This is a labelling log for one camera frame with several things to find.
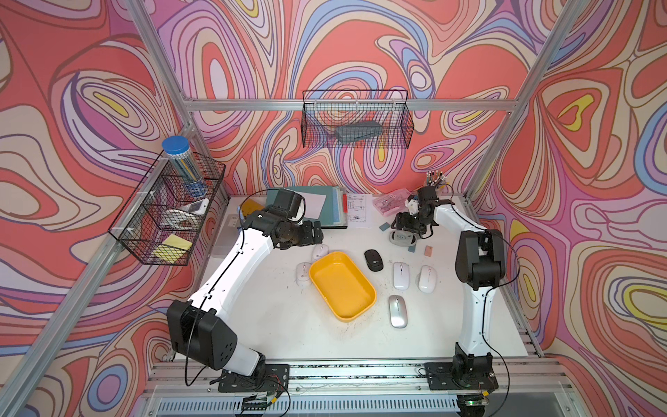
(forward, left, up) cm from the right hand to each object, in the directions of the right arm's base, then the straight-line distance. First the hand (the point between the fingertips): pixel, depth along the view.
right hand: (402, 231), depth 103 cm
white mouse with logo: (-8, +34, 0) cm, 35 cm away
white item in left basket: (-11, +67, +30) cm, 74 cm away
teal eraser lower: (-7, -3, -3) cm, 8 cm away
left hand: (-15, +34, +19) cm, 42 cm away
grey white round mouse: (-3, 0, 0) cm, 3 cm away
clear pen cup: (+17, -15, +13) cm, 26 cm away
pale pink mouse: (-21, -5, -1) cm, 21 cm away
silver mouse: (-31, +7, -3) cm, 32 cm away
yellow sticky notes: (-26, +68, +30) cm, 79 cm away
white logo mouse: (-17, +40, 0) cm, 43 cm away
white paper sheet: (+16, +36, +1) cm, 40 cm away
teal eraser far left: (+6, +6, -3) cm, 9 cm away
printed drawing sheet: (+15, +16, -3) cm, 22 cm away
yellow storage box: (-21, +26, -3) cm, 33 cm away
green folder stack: (+14, +27, 0) cm, 31 cm away
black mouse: (-12, +13, -1) cm, 18 cm away
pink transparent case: (+19, +1, -2) cm, 19 cm away
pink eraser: (-7, -9, -4) cm, 12 cm away
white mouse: (-18, +4, -2) cm, 19 cm away
